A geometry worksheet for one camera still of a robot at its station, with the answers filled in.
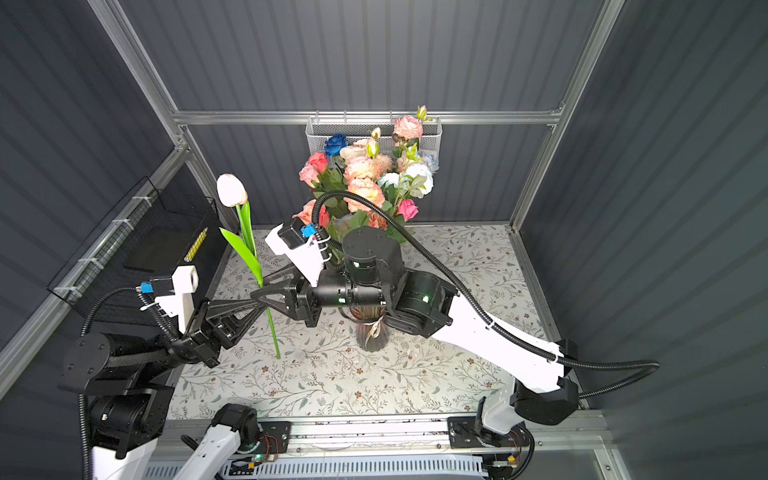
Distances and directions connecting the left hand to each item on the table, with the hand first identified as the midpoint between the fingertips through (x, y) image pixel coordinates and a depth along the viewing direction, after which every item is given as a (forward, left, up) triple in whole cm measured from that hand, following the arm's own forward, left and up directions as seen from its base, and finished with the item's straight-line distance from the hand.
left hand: (268, 307), depth 45 cm
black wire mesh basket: (+36, +44, -18) cm, 59 cm away
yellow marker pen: (+26, +30, -18) cm, 44 cm away
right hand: (+1, +1, +2) cm, 2 cm away
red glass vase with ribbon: (+10, -14, -34) cm, 38 cm away
